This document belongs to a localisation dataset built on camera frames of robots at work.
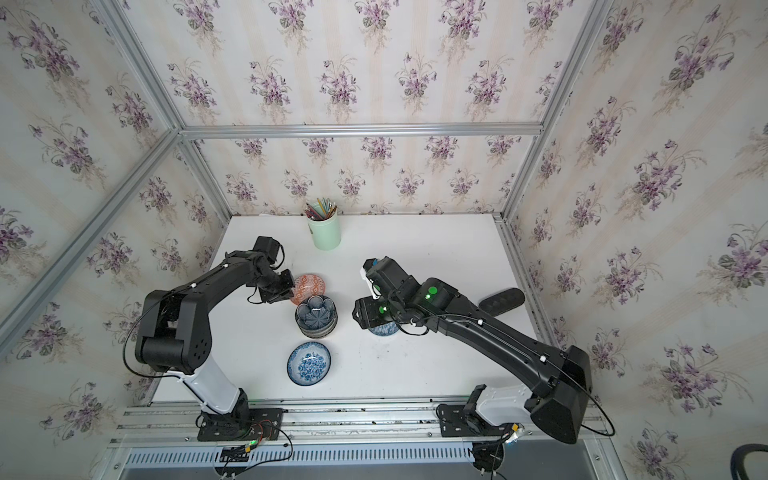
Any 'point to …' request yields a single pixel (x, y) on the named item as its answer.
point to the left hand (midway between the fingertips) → (298, 295)
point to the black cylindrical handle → (502, 301)
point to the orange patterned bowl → (306, 286)
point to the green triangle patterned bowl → (318, 335)
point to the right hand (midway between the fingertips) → (365, 313)
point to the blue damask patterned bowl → (385, 329)
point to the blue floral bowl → (308, 363)
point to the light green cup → (326, 233)
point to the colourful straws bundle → (326, 206)
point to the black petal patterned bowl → (316, 312)
